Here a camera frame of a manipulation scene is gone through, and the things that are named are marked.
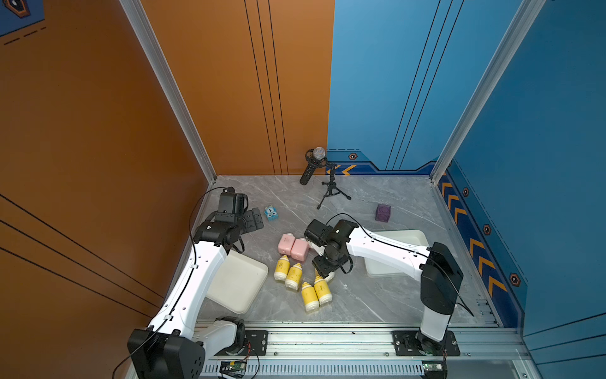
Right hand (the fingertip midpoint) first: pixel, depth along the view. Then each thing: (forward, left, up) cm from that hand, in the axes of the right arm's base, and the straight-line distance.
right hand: (325, 268), depth 81 cm
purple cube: (+27, -26, -4) cm, 38 cm away
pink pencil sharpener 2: (+8, +9, -1) cm, 12 cm away
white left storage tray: (-2, +32, -9) cm, 33 cm away
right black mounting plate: (-21, -24, -8) cm, 33 cm away
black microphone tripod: (+39, -5, -2) cm, 40 cm away
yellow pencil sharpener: (0, +15, 0) cm, 15 cm away
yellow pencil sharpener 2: (-4, +2, -1) cm, 5 cm away
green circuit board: (-27, +28, -10) cm, 40 cm away
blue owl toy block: (+29, +23, -6) cm, 38 cm away
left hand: (+13, +27, +14) cm, 33 cm away
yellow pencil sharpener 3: (-9, +5, -1) cm, 11 cm away
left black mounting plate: (-21, +22, -9) cm, 32 cm away
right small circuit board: (-27, -32, -9) cm, 42 cm away
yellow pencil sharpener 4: (-7, +1, -1) cm, 7 cm away
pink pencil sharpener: (+11, +14, -1) cm, 18 cm away
